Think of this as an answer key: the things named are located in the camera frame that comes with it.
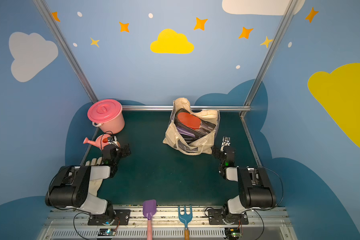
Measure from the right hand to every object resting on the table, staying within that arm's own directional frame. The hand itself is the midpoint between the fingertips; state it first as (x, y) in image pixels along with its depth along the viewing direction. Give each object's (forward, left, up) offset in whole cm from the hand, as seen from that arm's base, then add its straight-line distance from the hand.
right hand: (225, 144), depth 95 cm
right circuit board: (-46, 0, -8) cm, 47 cm away
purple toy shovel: (-39, +43, -7) cm, 58 cm away
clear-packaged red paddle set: (+2, +23, +14) cm, 27 cm away
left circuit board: (-50, +61, -7) cm, 79 cm away
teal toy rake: (-42, +23, -5) cm, 48 cm away
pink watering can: (-6, +78, +5) cm, 79 cm away
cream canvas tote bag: (-10, +16, +14) cm, 24 cm away
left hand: (-4, +65, +1) cm, 65 cm away
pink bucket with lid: (+11, +77, +12) cm, 79 cm away
